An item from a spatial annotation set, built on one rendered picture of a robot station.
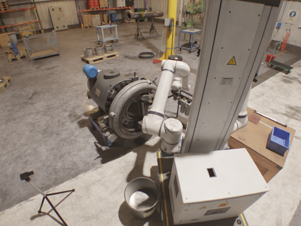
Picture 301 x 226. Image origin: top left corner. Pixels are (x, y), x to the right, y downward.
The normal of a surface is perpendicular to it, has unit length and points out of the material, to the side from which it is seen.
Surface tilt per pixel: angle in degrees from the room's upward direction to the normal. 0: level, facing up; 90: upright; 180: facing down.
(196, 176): 0
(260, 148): 0
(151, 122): 37
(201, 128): 90
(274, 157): 0
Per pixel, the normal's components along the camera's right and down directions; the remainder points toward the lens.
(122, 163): 0.00, -0.79
